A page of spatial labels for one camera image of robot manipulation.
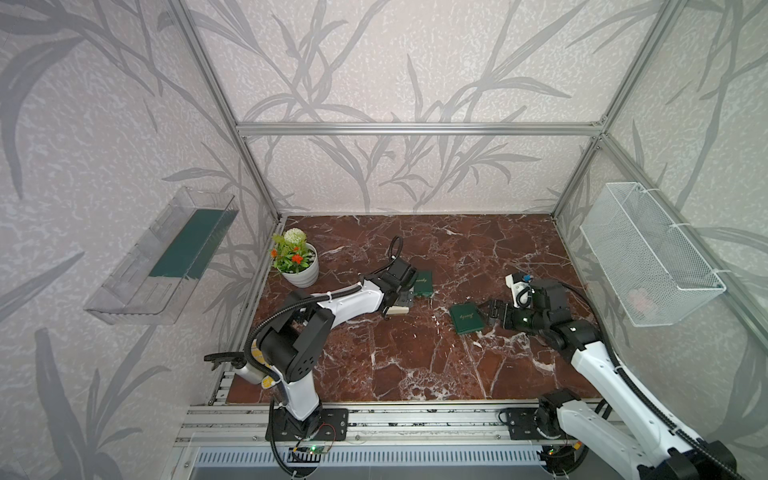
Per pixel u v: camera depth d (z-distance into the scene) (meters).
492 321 0.71
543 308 0.62
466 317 0.89
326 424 0.72
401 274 0.74
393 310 0.83
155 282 0.63
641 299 0.74
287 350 0.47
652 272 0.63
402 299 0.85
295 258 0.89
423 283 0.98
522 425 0.73
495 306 0.71
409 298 0.86
